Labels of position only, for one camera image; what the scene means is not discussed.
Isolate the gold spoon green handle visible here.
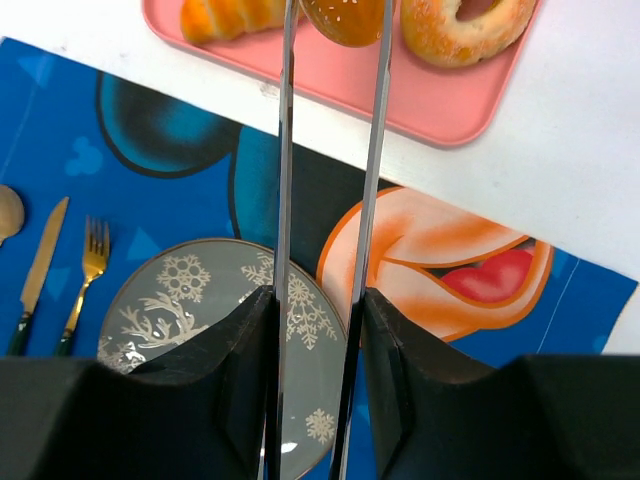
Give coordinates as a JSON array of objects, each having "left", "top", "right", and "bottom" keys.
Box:
[{"left": 0, "top": 185, "right": 25, "bottom": 244}]

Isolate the round sesame bun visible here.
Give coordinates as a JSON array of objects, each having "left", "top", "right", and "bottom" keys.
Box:
[{"left": 300, "top": 0, "right": 396, "bottom": 48}]

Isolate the gold knife green handle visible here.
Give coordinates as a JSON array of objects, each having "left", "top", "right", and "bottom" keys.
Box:
[{"left": 7, "top": 197, "right": 69, "bottom": 356}]

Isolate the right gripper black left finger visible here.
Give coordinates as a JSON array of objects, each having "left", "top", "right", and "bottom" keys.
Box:
[{"left": 1, "top": 287, "right": 274, "bottom": 479}]

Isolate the gold fork green handle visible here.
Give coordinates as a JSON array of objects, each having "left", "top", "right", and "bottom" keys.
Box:
[{"left": 54, "top": 217, "right": 110, "bottom": 356}]

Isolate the pink rectangular tray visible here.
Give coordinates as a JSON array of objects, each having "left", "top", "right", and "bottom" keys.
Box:
[{"left": 141, "top": 1, "right": 527, "bottom": 147}]

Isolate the large croissant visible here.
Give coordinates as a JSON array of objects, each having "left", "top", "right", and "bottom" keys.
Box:
[{"left": 180, "top": 0, "right": 286, "bottom": 45}]

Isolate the blue cartoon placemat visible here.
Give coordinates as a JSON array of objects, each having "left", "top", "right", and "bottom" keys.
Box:
[{"left": 1, "top": 39, "right": 639, "bottom": 479}]

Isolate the grey reindeer plate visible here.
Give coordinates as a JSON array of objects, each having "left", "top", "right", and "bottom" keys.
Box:
[{"left": 97, "top": 239, "right": 346, "bottom": 479}]

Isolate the sugared ring doughnut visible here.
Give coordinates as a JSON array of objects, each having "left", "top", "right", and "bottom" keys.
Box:
[{"left": 400, "top": 1, "right": 536, "bottom": 68}]

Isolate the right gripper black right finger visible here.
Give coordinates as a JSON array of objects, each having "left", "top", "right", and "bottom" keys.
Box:
[{"left": 362, "top": 289, "right": 639, "bottom": 479}]

